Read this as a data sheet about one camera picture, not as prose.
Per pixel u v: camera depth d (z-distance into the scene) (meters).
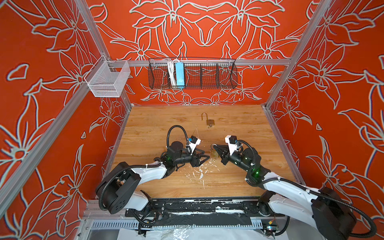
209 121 1.09
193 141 0.71
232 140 0.65
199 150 0.79
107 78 0.93
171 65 0.87
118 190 0.43
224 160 0.67
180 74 0.90
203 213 0.73
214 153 0.76
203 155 0.79
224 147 0.68
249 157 0.59
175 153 0.65
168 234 0.67
